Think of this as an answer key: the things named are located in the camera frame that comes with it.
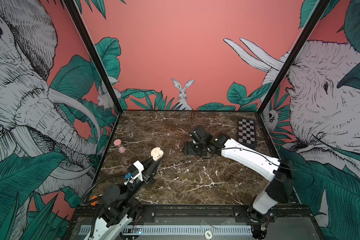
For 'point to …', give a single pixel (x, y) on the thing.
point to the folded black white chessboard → (247, 133)
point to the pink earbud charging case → (156, 153)
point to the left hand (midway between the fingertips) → (157, 156)
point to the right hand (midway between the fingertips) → (185, 150)
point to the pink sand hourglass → (117, 142)
